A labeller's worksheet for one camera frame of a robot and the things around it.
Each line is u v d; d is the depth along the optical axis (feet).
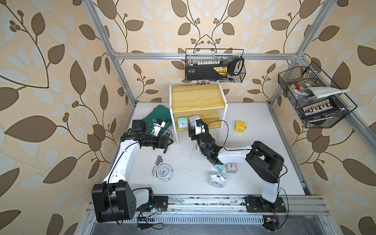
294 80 2.78
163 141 2.31
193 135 2.51
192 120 2.69
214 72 2.75
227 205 2.47
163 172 2.70
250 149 1.74
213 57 2.96
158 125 2.37
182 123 2.77
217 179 2.46
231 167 2.77
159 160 2.92
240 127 3.25
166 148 3.15
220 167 2.69
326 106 2.14
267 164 1.60
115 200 1.29
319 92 2.09
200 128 2.29
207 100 2.53
